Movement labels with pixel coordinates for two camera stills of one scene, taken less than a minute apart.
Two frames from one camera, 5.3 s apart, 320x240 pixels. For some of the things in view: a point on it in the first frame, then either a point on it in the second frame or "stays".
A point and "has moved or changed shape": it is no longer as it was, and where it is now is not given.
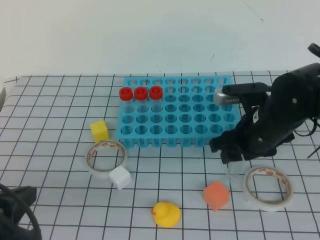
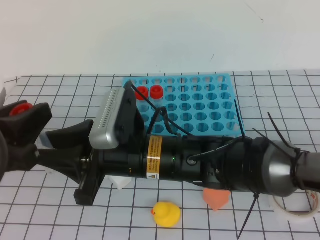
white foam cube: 120,176 stays
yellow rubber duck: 165,214 stays
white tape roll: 271,207 -> 299,215
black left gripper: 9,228 -> 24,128
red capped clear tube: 234,170 has moved or changed shape
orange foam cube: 215,194 stays
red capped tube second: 141,95 stays
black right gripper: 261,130 -> 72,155
